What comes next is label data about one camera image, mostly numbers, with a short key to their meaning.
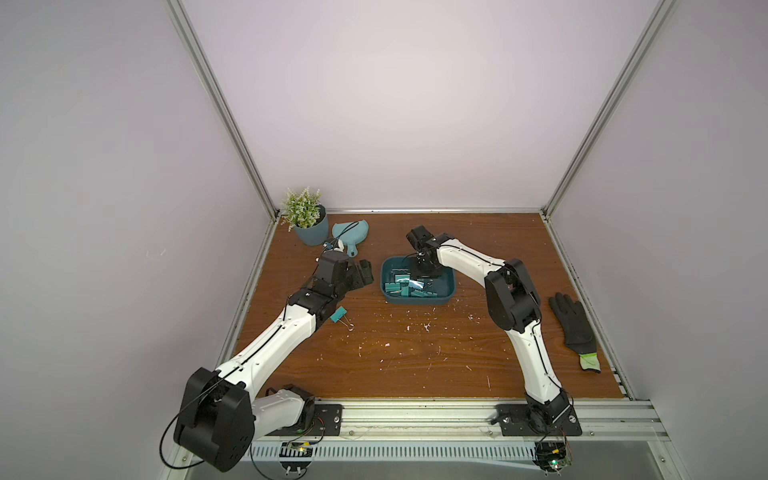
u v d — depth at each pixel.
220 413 0.39
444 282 0.98
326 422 0.73
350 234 1.14
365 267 0.75
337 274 0.63
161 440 0.39
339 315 0.90
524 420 0.71
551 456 0.68
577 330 0.88
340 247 0.75
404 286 0.97
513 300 0.58
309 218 0.98
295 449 0.72
